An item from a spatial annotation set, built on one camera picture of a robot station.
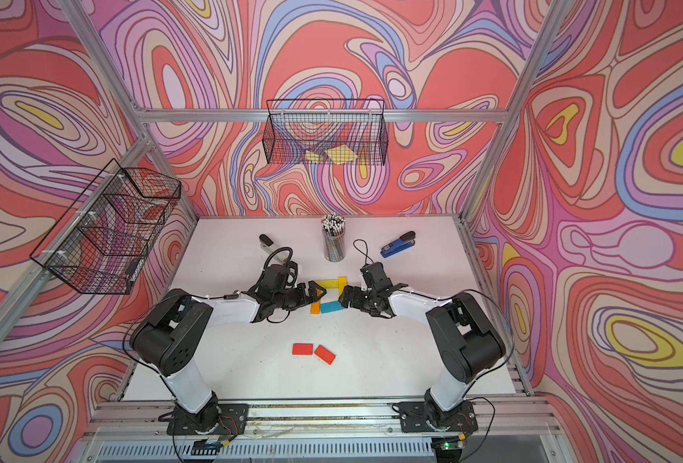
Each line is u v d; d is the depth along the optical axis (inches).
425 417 28.3
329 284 38.9
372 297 28.4
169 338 18.9
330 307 36.7
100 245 28.7
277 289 30.1
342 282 39.1
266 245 42.0
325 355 33.1
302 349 33.2
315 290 33.6
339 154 35.8
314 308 36.5
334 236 37.5
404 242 42.8
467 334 19.0
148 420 29.5
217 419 28.2
